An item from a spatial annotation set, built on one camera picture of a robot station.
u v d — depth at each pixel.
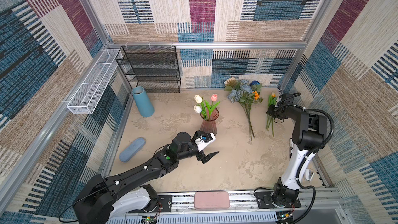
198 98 0.76
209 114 0.84
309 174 0.79
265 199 0.73
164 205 0.73
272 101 1.10
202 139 0.61
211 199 0.74
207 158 0.67
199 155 0.67
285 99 0.84
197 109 0.73
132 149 0.89
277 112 0.82
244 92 1.06
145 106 0.98
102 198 0.40
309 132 0.57
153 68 1.10
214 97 0.76
